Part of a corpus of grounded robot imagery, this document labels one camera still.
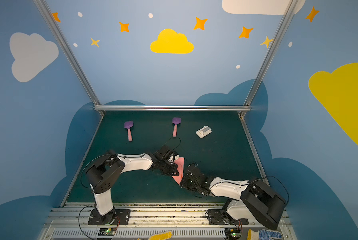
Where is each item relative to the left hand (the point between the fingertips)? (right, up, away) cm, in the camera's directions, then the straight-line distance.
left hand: (179, 174), depth 88 cm
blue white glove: (+40, -23, -17) cm, 50 cm away
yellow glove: (-9, -23, -19) cm, 31 cm away
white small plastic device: (+18, +25, +21) cm, 37 cm away
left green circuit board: (-35, -23, -16) cm, 45 cm away
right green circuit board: (+26, -23, -17) cm, 38 cm away
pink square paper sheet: (0, +6, +3) cm, 7 cm away
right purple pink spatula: (-3, +33, +26) cm, 43 cm away
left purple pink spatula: (-39, +31, +25) cm, 56 cm away
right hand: (0, -3, -3) cm, 4 cm away
